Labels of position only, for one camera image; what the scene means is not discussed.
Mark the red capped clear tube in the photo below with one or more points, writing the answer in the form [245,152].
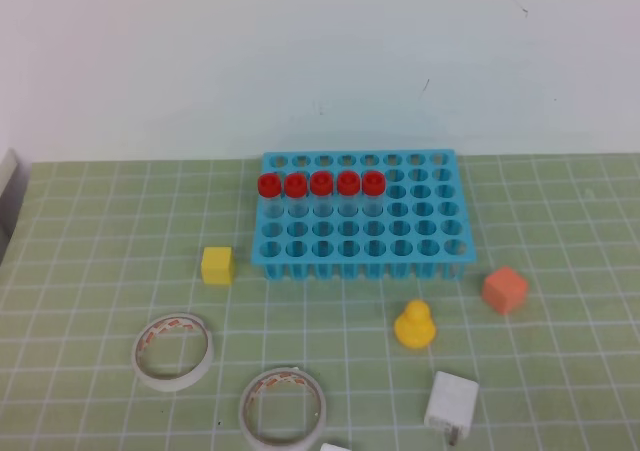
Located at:
[373,189]

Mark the blue tube rack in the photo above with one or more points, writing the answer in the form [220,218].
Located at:
[419,225]

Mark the green grid cloth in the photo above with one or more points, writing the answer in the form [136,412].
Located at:
[102,249]

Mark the yellow cube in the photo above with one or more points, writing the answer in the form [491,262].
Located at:
[217,266]

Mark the yellow rubber duck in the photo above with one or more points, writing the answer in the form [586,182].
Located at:
[415,328]

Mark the orange cube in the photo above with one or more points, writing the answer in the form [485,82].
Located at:
[504,290]

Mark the white charger plug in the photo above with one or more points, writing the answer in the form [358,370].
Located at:
[451,406]

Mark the left white tape roll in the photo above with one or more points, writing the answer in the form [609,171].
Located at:
[163,325]

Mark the small white block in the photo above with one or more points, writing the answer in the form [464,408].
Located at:
[332,447]

